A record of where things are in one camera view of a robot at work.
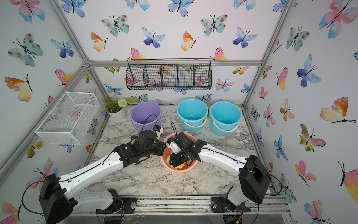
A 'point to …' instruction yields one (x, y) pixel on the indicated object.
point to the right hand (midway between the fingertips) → (170, 162)
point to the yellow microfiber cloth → (178, 166)
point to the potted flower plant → (115, 108)
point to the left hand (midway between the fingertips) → (168, 145)
